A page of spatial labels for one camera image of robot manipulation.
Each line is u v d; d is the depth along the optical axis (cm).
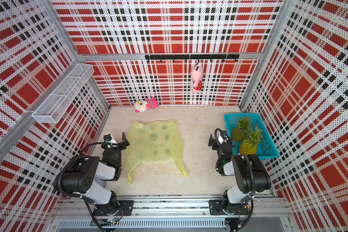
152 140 105
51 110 69
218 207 73
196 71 91
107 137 74
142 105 113
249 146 84
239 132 92
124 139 82
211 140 84
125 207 74
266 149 90
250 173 44
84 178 46
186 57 88
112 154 69
